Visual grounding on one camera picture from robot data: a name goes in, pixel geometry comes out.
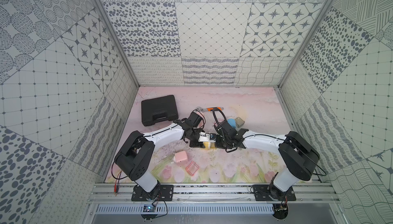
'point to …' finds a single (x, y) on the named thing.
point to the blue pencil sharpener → (232, 121)
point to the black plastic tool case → (158, 109)
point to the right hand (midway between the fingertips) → (215, 145)
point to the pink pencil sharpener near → (181, 158)
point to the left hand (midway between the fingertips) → (208, 141)
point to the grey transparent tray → (239, 121)
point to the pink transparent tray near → (192, 168)
